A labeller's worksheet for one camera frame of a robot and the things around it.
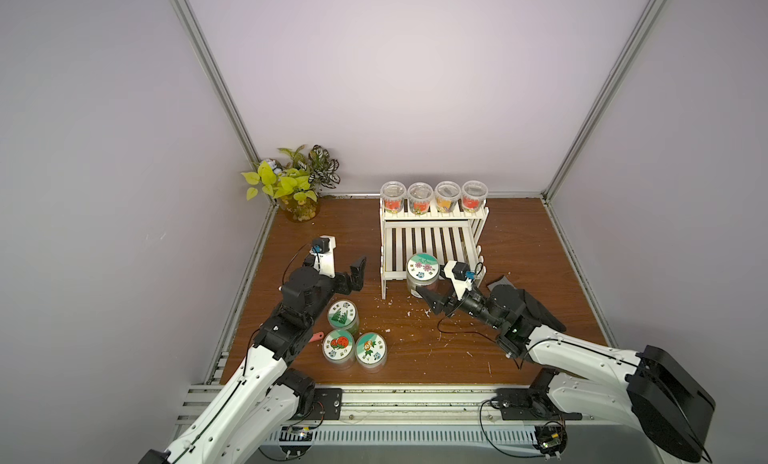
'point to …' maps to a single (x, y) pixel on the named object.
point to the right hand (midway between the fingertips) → (428, 273)
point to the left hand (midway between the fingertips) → (353, 255)
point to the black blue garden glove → (503, 281)
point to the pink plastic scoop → (316, 337)
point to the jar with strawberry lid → (338, 349)
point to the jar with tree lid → (343, 315)
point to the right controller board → (550, 438)
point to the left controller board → (295, 440)
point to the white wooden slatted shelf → (448, 236)
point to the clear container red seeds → (393, 194)
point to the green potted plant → (295, 180)
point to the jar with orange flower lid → (371, 352)
